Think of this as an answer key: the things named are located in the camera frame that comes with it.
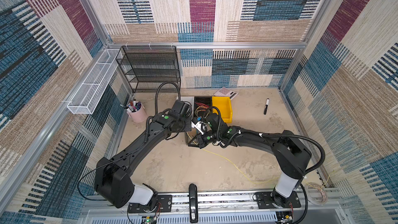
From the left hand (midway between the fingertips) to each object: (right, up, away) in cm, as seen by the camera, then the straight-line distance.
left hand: (188, 123), depth 81 cm
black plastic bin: (+11, +12, +31) cm, 35 cm away
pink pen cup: (-33, +6, +14) cm, 36 cm away
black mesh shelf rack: (-30, +35, +27) cm, 54 cm away
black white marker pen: (+52, +8, +28) cm, 59 cm away
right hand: (+1, -11, -2) cm, 12 cm away
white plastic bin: (-1, +13, +25) cm, 28 cm away
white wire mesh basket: (-46, +12, -10) cm, 48 cm away
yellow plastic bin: (+22, +10, +27) cm, 36 cm away
